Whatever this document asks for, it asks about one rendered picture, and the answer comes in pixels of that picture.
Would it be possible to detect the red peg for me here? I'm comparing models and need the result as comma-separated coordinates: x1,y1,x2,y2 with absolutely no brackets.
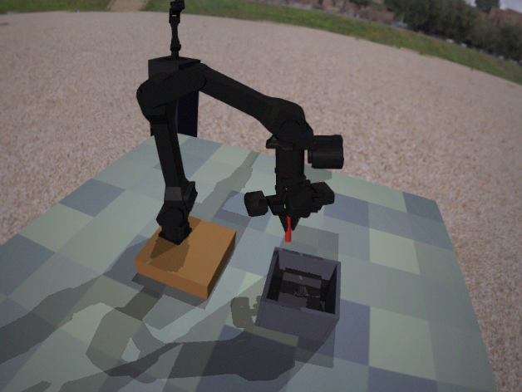
285,216,292,242

